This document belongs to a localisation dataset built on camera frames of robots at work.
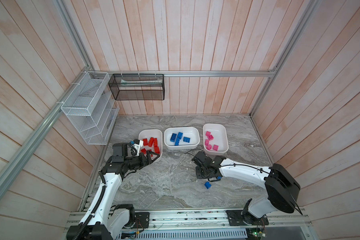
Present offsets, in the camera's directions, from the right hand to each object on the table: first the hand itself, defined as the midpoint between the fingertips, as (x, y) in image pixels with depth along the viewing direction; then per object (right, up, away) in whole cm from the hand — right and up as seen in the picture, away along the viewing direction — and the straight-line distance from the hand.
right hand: (197, 171), depth 86 cm
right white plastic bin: (+20, +22, +24) cm, 38 cm away
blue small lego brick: (+6, -7, -2) cm, 10 cm away
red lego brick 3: (-27, +15, +18) cm, 36 cm away
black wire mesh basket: (-40, +55, +19) cm, 71 cm away
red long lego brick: (-34, +10, +12) cm, 38 cm away
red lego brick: (-34, +16, +13) cm, 39 cm away
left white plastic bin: (-35, +22, +16) cm, 44 cm away
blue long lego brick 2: (-12, +16, +17) cm, 26 cm away
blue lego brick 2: (-5, +17, +17) cm, 25 cm away
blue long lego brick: (-15, +19, +18) cm, 30 cm away
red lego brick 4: (-25, +11, +11) cm, 29 cm away
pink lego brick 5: (+15, +12, +14) cm, 24 cm away
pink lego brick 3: (+9, +16, +16) cm, 24 cm away
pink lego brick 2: (+12, +19, +18) cm, 29 cm away
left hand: (-23, +8, -10) cm, 27 cm away
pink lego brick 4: (+10, +13, +12) cm, 20 cm away
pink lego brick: (+11, +21, +21) cm, 32 cm away
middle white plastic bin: (-1, +22, +19) cm, 29 cm away
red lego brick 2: (-30, +16, +15) cm, 37 cm away
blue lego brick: (-10, +20, +19) cm, 29 cm away
